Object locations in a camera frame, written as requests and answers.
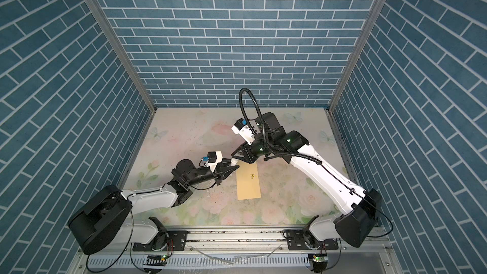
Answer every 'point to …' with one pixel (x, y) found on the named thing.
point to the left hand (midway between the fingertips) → (236, 165)
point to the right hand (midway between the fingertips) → (232, 152)
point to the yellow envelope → (248, 181)
